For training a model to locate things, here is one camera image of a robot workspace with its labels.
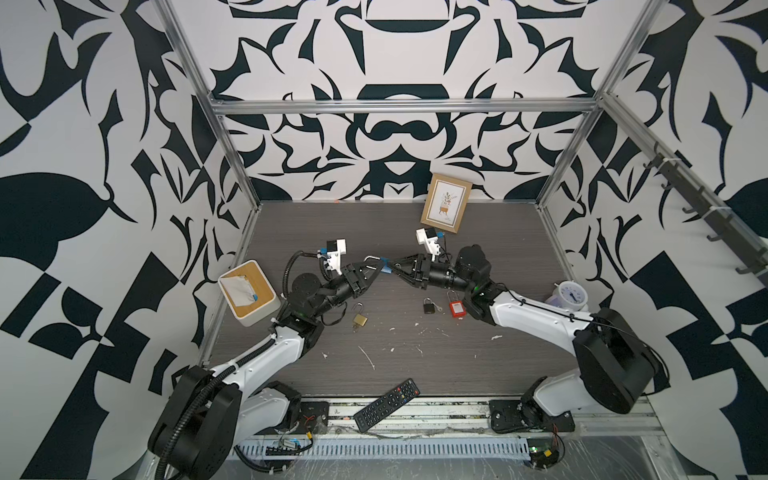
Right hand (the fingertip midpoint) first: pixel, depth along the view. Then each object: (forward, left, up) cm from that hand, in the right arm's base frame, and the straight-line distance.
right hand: (391, 270), depth 70 cm
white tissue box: (+6, +43, -21) cm, 49 cm away
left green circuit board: (-31, +25, -28) cm, 49 cm away
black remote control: (-23, +2, -26) cm, 35 cm away
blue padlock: (+1, +1, -1) cm, 2 cm away
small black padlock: (+4, -11, -28) cm, 30 cm away
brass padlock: (0, +9, -27) cm, 28 cm away
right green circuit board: (-33, -35, -29) cm, 56 cm away
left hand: (+2, +1, +1) cm, 2 cm away
